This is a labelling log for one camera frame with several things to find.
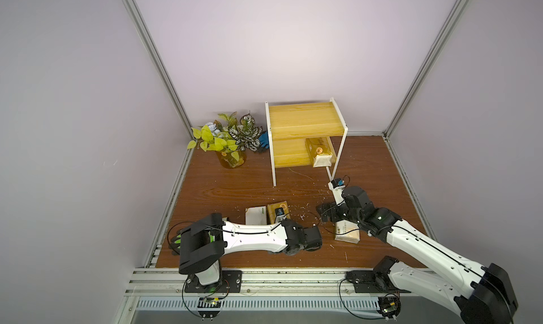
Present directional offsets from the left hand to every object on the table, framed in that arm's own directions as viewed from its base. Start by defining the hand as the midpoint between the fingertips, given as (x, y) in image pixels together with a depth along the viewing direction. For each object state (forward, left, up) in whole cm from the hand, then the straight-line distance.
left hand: (293, 244), depth 79 cm
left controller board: (-18, +29, -5) cm, 35 cm away
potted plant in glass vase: (+35, +27, +22) cm, 49 cm away
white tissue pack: (+10, +15, +2) cm, 18 cm away
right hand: (+13, -13, +10) cm, 21 cm away
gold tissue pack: (+11, +9, +4) cm, 14 cm away
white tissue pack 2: (+6, -19, +3) cm, 21 cm away
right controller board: (-18, -33, -4) cm, 38 cm away
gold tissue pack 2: (+29, -11, +22) cm, 37 cm away
